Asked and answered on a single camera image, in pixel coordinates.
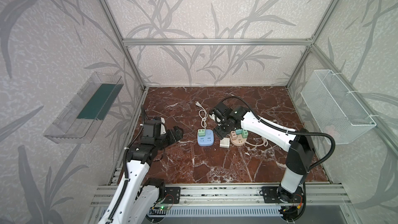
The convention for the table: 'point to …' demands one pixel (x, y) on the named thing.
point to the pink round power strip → (239, 140)
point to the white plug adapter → (225, 142)
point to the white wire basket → (337, 111)
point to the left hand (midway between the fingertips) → (180, 129)
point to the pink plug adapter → (233, 135)
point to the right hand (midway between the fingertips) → (220, 125)
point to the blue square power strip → (205, 137)
